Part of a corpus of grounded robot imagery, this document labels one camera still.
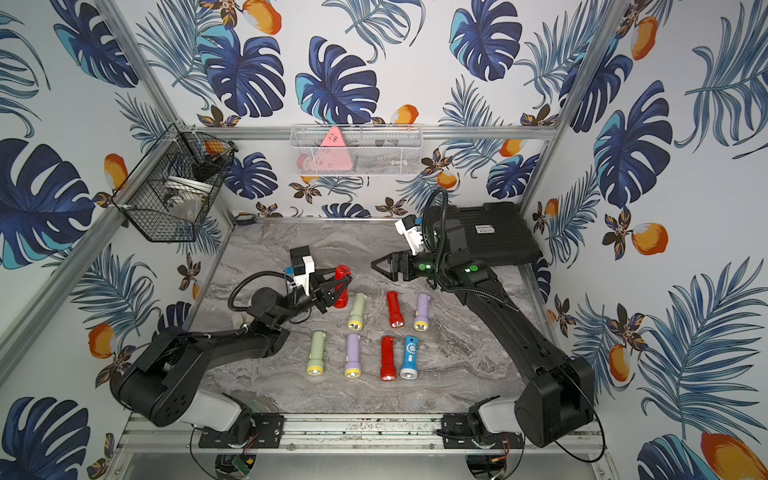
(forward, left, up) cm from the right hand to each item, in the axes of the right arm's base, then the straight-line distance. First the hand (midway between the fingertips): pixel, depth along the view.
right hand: (382, 260), depth 74 cm
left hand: (-3, +9, -1) cm, 9 cm away
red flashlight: (-4, +10, 0) cm, 11 cm away
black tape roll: (+40, +57, -26) cm, 75 cm away
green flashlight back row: (-4, +9, -25) cm, 26 cm away
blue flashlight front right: (-13, -8, -26) cm, 30 cm away
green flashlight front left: (-17, +18, -24) cm, 35 cm away
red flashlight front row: (-18, -2, -26) cm, 31 cm away
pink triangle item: (+35, +16, +7) cm, 39 cm away
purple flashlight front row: (-16, +8, -26) cm, 31 cm away
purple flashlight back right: (-3, -11, -26) cm, 28 cm away
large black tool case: (+30, -41, -21) cm, 54 cm away
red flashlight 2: (-1, -4, -26) cm, 26 cm away
